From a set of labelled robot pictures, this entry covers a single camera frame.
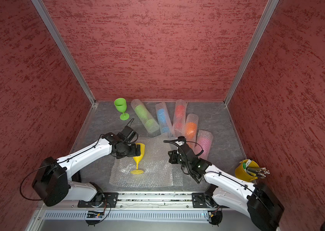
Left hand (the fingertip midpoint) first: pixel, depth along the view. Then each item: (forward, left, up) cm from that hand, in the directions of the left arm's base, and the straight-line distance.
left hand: (132, 156), depth 83 cm
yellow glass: (-1, -2, -1) cm, 3 cm away
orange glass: (+20, -37, +1) cm, 42 cm away
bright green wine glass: (+35, +12, +8) cm, 38 cm away
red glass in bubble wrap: (+29, -30, +1) cm, 41 cm away
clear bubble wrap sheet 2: (-8, -27, -7) cm, 29 cm away
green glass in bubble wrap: (+30, -4, +1) cm, 30 cm away
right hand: (0, -21, +2) cm, 21 cm away
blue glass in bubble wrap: (+27, -18, 0) cm, 33 cm away
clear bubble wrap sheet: (-7, -15, -3) cm, 17 cm away
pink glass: (+9, -43, +2) cm, 44 cm away
